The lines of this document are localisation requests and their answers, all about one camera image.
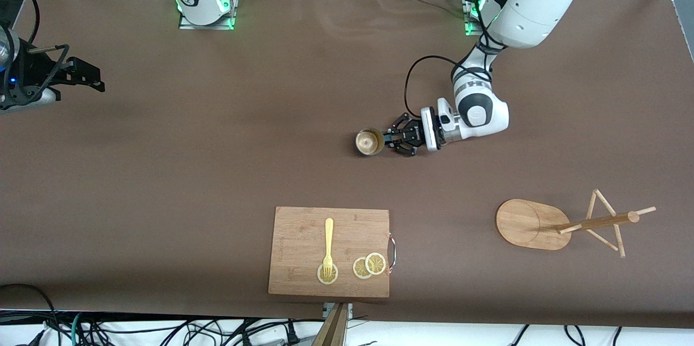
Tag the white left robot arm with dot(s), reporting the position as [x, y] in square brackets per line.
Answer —
[534, 4]

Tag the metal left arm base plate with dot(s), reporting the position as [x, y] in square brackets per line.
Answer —
[469, 20]

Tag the lemon slice under fork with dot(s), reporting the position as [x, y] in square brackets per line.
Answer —
[321, 276]

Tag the silver metal bracket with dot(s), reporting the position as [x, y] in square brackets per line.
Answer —
[327, 309]

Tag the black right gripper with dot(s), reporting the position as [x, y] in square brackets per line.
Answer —
[33, 74]

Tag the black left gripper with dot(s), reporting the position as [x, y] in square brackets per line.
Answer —
[412, 135]

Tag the brown wooden pole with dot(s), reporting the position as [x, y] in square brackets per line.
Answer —
[332, 332]

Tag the black power plug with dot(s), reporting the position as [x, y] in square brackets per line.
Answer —
[293, 333]

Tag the teal ribbed cup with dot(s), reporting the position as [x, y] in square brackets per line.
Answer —
[370, 142]

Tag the yellow plastic fork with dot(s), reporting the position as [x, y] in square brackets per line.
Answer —
[328, 237]

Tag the bamboo cutting board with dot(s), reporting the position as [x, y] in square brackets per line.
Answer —
[303, 243]

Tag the wooden cup rack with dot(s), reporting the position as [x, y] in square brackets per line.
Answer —
[526, 224]

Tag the brown table cover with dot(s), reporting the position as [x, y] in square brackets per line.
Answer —
[162, 226]

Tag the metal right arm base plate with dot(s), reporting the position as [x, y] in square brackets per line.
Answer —
[234, 4]

